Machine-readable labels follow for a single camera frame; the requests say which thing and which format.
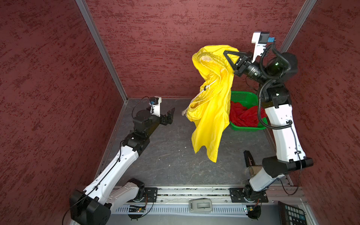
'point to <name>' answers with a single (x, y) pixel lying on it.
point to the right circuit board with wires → (253, 212)
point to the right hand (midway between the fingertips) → (223, 55)
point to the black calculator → (290, 215)
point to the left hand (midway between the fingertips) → (167, 109)
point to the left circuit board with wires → (134, 208)
